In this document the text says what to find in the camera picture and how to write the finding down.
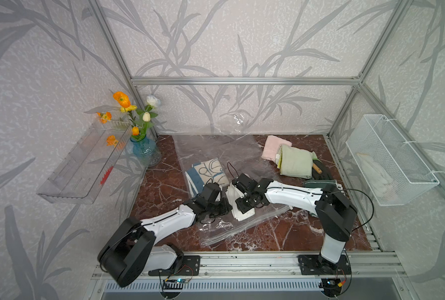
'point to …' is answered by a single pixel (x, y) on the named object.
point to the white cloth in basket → (380, 177)
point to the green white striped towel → (319, 184)
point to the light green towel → (294, 162)
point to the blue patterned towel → (202, 173)
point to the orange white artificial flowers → (141, 119)
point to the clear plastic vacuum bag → (238, 154)
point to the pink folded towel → (272, 145)
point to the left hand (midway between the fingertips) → (233, 208)
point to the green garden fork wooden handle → (317, 169)
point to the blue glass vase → (145, 150)
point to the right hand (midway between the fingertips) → (240, 205)
